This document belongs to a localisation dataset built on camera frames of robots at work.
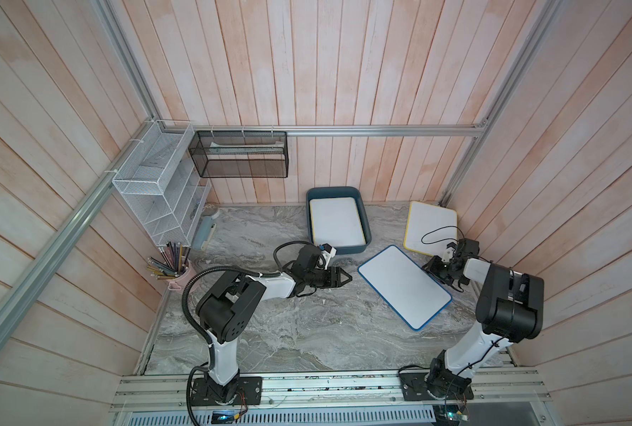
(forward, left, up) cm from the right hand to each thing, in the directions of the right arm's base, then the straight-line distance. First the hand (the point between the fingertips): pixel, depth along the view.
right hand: (426, 266), depth 99 cm
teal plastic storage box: (+35, +32, +6) cm, 48 cm away
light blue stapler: (+10, +87, +6) cm, 88 cm away
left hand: (-10, +32, +6) cm, 34 cm away
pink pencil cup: (-14, +87, +9) cm, 89 cm away
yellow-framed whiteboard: (+20, +34, +3) cm, 40 cm away
